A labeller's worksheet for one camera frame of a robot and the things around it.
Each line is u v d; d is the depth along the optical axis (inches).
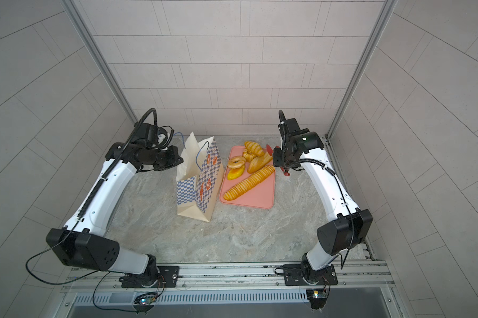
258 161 39.9
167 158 26.1
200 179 28.6
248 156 40.6
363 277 28.6
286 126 22.8
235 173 37.9
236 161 40.0
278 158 26.6
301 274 28.0
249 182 36.9
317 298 26.8
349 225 15.8
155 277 26.8
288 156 22.8
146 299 25.3
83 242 15.0
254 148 40.0
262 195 36.4
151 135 22.9
